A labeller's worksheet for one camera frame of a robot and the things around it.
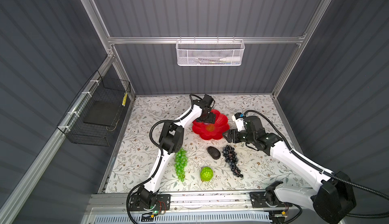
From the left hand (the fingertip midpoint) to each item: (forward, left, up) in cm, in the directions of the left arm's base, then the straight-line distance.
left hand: (209, 120), depth 102 cm
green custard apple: (-36, +5, +3) cm, 36 cm away
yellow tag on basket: (+1, +49, +22) cm, 54 cm away
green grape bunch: (-28, +19, -1) cm, 34 cm away
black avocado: (-24, 0, +2) cm, 24 cm away
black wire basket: (+3, +61, +29) cm, 67 cm away
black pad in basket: (-13, +54, +27) cm, 62 cm away
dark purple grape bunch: (-29, -10, +2) cm, 31 cm away
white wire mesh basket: (+55, -6, +19) cm, 58 cm away
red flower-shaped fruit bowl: (-8, 0, -2) cm, 8 cm away
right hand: (-19, -8, +12) cm, 24 cm away
